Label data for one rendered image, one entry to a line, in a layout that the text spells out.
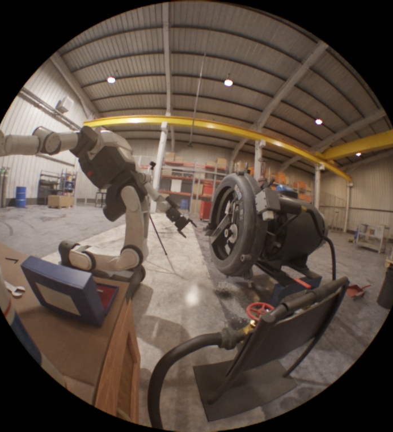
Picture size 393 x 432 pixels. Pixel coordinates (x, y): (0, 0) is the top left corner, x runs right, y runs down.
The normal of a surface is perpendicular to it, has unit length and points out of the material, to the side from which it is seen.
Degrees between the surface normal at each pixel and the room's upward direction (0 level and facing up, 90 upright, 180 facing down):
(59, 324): 0
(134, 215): 90
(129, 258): 90
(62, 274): 13
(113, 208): 108
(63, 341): 0
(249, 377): 0
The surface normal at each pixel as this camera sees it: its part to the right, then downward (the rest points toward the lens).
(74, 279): 0.15, -0.94
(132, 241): 0.04, 0.08
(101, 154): 0.01, 0.33
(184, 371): 0.11, -0.99
